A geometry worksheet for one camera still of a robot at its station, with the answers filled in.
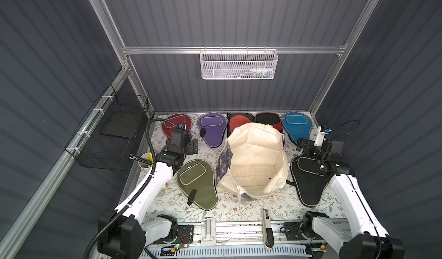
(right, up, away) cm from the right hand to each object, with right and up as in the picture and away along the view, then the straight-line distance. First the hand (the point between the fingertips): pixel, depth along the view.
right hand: (312, 142), depth 80 cm
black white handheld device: (-23, -37, -9) cm, 44 cm away
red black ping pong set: (-9, +13, +33) cm, 37 cm away
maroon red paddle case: (-74, +13, +32) cm, 82 cm away
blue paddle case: (+7, +9, +32) cm, 34 cm away
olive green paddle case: (-56, -19, +7) cm, 59 cm away
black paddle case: (+2, -19, +7) cm, 20 cm away
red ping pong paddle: (-32, +12, +33) cm, 48 cm away
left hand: (-59, 0, +1) cm, 59 cm away
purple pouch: (-49, +8, +32) cm, 59 cm away
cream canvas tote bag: (-22, -14, +14) cm, 29 cm away
